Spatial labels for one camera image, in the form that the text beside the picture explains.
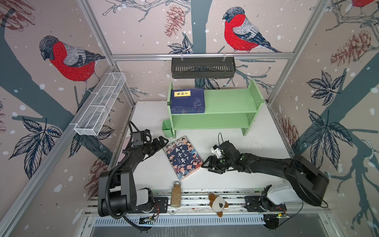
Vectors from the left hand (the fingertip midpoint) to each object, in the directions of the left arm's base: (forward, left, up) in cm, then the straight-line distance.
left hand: (162, 143), depth 88 cm
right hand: (-15, -24, -2) cm, 29 cm away
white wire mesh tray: (+12, +32, +22) cm, 41 cm away
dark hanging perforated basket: (+49, -27, +21) cm, 60 cm away
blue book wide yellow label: (+7, -16, +21) cm, 27 cm away
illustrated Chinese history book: (-6, -12, -5) cm, 15 cm away
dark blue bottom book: (+14, -16, +24) cm, 32 cm away
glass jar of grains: (-30, -10, -4) cm, 32 cm away
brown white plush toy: (-31, -31, -5) cm, 44 cm away
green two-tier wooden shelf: (+9, -36, +21) cm, 43 cm away
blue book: (+8, -16, +23) cm, 29 cm away
